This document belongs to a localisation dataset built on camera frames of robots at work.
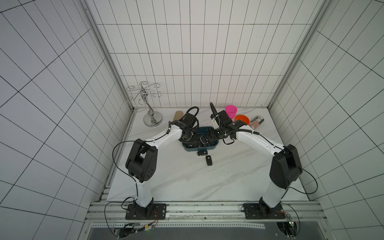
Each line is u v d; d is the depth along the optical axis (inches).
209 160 35.5
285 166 18.1
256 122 42.0
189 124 29.1
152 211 28.0
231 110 39.4
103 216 27.0
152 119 44.4
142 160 19.2
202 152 36.3
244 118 42.2
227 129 24.6
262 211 25.9
